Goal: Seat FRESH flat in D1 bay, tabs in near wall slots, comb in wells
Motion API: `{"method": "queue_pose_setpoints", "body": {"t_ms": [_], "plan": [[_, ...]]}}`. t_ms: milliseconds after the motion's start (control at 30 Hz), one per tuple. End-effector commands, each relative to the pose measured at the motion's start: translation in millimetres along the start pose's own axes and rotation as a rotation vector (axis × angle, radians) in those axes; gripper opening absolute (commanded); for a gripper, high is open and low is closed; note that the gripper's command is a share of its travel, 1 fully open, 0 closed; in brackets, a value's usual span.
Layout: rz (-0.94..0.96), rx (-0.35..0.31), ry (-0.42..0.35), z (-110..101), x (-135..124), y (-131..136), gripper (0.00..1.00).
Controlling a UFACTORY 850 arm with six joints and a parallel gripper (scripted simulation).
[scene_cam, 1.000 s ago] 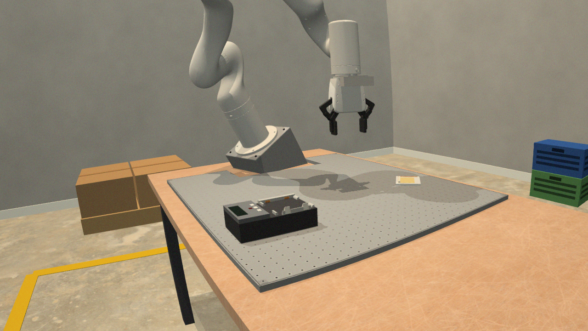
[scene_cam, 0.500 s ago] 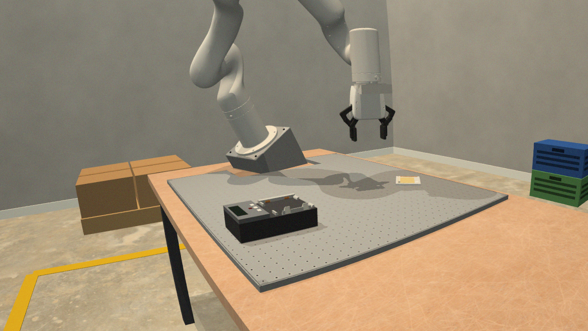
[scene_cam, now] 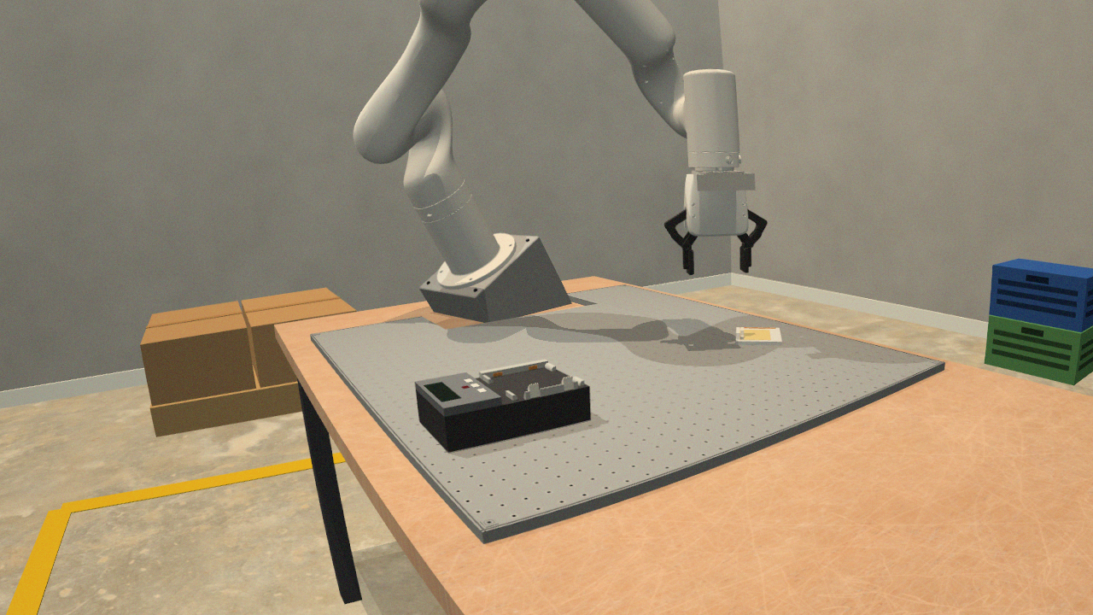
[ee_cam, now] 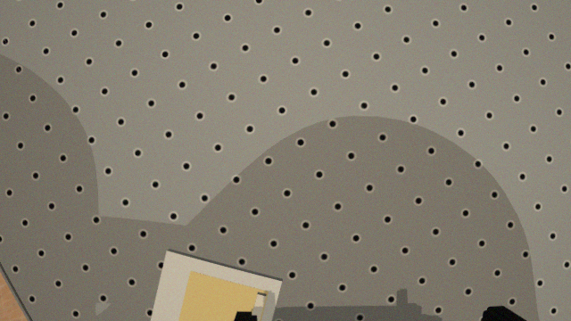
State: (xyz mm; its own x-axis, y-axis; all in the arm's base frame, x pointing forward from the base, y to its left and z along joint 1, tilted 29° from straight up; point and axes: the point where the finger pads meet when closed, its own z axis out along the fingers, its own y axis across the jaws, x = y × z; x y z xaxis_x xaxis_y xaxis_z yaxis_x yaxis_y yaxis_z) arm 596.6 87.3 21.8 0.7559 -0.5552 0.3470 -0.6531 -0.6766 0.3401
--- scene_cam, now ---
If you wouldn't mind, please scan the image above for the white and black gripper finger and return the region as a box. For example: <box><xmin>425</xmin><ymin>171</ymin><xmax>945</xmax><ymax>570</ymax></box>
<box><xmin>665</xmin><ymin>209</ymin><xmax>697</xmax><ymax>275</ymax></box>
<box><xmin>737</xmin><ymin>209</ymin><xmax>768</xmax><ymax>272</ymax></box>

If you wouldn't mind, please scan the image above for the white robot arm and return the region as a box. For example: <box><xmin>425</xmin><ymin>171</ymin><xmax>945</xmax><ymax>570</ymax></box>
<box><xmin>354</xmin><ymin>0</ymin><xmax>755</xmax><ymax>289</ymax></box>

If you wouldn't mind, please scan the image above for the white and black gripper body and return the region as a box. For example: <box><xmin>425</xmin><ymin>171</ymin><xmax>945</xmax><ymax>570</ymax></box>
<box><xmin>684</xmin><ymin>172</ymin><xmax>749</xmax><ymax>237</ymax></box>

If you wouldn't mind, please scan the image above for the black cassette dock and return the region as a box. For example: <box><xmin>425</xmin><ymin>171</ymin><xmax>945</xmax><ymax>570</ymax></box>
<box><xmin>415</xmin><ymin>360</ymin><xmax>591</xmax><ymax>452</ymax></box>

